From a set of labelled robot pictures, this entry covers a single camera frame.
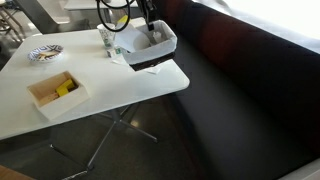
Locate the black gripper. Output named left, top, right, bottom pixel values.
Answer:
left=136, top=0, right=157, bottom=33

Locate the black and white fabric basket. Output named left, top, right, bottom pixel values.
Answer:
left=114, top=19, right=179, bottom=72

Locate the open wooden box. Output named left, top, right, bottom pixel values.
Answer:
left=26, top=70, right=92, bottom=121

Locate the crumpled white tissue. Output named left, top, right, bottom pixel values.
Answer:
left=151, top=30, right=164, bottom=44

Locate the patterned paper cup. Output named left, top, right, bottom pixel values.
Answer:
left=96, top=22, right=117, bottom=49

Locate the yellow toy block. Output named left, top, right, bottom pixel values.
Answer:
left=55, top=78, right=76, bottom=98

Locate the black white patterned bowl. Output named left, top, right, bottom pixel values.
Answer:
left=27, top=44, right=65, bottom=64

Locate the black sofa bench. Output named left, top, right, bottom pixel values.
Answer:
left=146, top=0, right=320, bottom=180

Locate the metal table base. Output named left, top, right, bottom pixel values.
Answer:
left=49, top=102, right=159, bottom=180

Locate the plain wooden toy block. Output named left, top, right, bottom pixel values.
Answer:
left=39, top=92, right=61, bottom=107

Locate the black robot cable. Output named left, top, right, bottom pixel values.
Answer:
left=96, top=0, right=138, bottom=33

